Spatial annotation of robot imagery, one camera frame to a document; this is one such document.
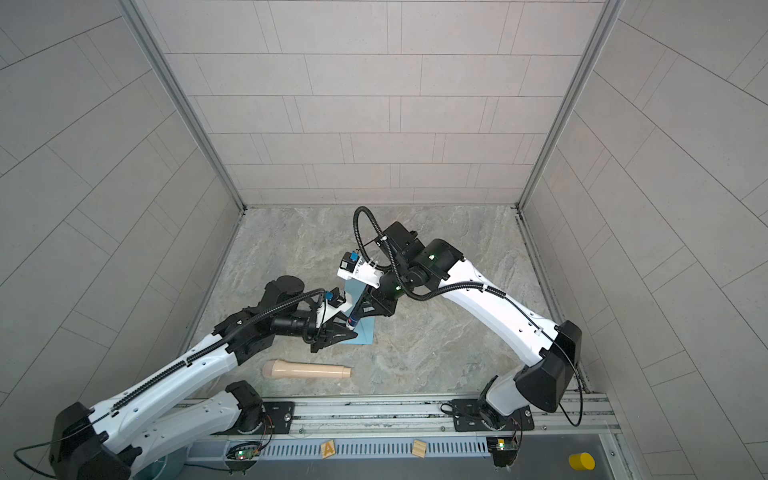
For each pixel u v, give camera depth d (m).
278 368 0.77
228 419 0.59
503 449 0.68
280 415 0.71
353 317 0.63
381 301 0.56
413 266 0.50
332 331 0.61
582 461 0.62
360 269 0.57
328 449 0.67
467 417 0.71
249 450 0.64
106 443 0.38
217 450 0.69
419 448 0.67
